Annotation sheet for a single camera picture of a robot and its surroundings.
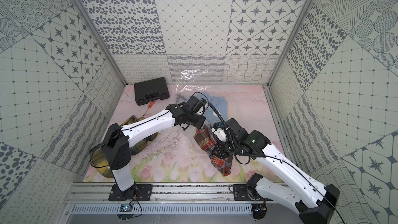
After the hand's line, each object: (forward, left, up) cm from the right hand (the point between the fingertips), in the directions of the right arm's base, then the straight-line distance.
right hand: (216, 154), depth 70 cm
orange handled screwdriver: (+40, +45, -14) cm, 61 cm away
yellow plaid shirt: (0, +62, -11) cm, 63 cm away
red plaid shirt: (+6, +6, +5) cm, 9 cm away
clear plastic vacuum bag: (+58, +2, -14) cm, 60 cm away
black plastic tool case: (+50, +46, -10) cm, 69 cm away
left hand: (+17, +4, -1) cm, 17 cm away
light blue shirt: (+42, -5, -17) cm, 46 cm away
